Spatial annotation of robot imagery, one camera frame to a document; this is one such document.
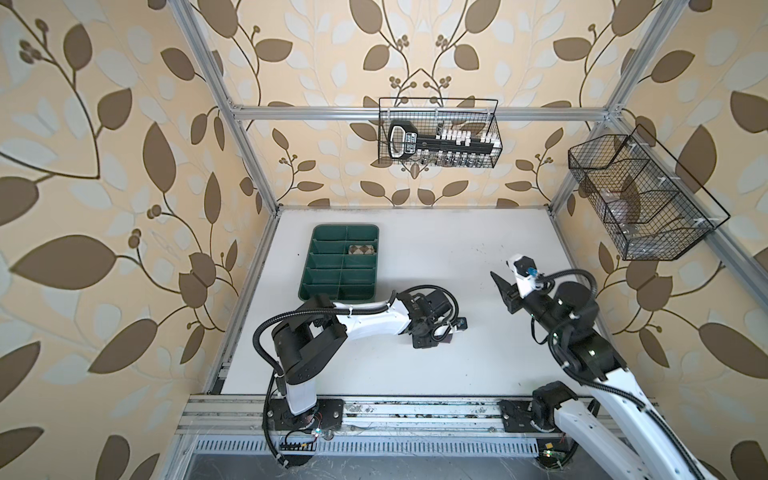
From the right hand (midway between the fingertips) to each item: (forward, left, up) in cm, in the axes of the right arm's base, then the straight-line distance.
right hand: (504, 270), depth 71 cm
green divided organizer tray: (+17, +43, -20) cm, 51 cm away
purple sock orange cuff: (-11, +14, -13) cm, 22 cm away
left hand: (-5, +15, -23) cm, 28 cm away
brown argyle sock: (+24, +38, -21) cm, 49 cm away
